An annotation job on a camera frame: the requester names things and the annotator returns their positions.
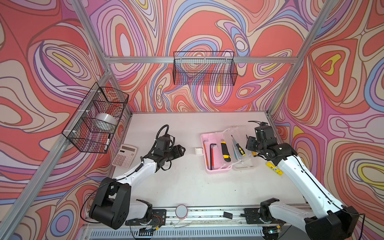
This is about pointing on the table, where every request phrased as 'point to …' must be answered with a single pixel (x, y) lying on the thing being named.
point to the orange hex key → (205, 152)
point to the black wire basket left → (94, 121)
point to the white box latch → (198, 151)
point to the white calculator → (125, 156)
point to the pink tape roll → (181, 212)
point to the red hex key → (212, 158)
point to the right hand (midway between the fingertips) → (253, 145)
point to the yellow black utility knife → (226, 155)
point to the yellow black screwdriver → (239, 147)
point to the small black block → (227, 215)
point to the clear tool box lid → (235, 152)
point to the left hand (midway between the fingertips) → (183, 149)
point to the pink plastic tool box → (217, 156)
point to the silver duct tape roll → (107, 117)
